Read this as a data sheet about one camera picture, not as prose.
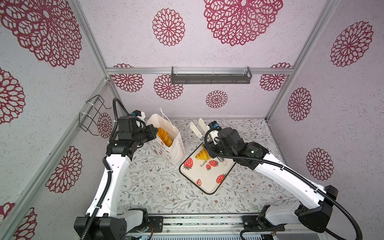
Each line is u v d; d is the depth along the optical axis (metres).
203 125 0.72
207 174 0.90
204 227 0.73
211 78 0.87
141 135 0.61
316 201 0.39
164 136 0.92
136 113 0.64
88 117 0.75
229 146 0.52
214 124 0.60
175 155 0.84
